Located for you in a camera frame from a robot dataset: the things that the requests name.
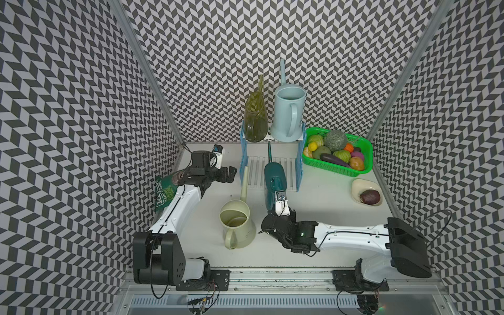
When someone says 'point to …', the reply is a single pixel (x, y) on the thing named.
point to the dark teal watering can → (274, 180)
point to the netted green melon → (335, 140)
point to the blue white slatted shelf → (255, 156)
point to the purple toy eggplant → (334, 159)
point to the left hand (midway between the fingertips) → (225, 168)
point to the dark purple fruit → (370, 197)
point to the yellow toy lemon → (312, 146)
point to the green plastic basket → (365, 147)
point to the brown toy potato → (356, 163)
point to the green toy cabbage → (342, 154)
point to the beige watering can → (235, 218)
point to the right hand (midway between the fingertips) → (276, 207)
